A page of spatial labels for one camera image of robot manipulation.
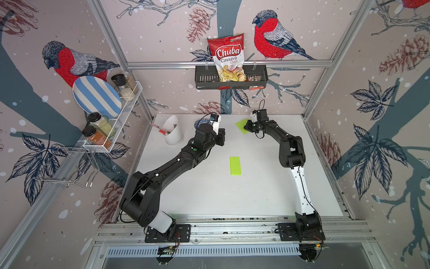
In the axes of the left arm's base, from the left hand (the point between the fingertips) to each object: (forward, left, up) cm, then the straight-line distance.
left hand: (227, 126), depth 82 cm
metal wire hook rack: (-27, +56, +11) cm, 63 cm away
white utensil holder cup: (+7, +32, -12) cm, 35 cm away
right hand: (+21, -12, -25) cm, 35 cm away
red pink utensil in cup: (+9, +40, -14) cm, 43 cm away
